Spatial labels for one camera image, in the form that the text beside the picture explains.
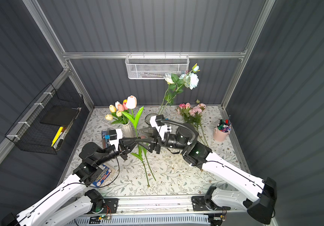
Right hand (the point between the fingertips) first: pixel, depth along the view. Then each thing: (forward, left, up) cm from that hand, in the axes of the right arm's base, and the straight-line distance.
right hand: (141, 136), depth 54 cm
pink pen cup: (+20, -44, -30) cm, 56 cm away
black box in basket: (+20, +48, -10) cm, 53 cm away
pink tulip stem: (+9, +7, -41) cm, 42 cm away
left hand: (+1, +2, -6) cm, 7 cm away
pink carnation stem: (+45, -33, -34) cm, 65 cm away
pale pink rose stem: (+50, -26, -33) cm, 65 cm away
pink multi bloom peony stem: (+40, -32, -38) cm, 64 cm away
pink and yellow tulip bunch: (+24, +19, -11) cm, 32 cm away
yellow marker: (+9, +46, -14) cm, 49 cm away
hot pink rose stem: (+48, -22, -31) cm, 61 cm away
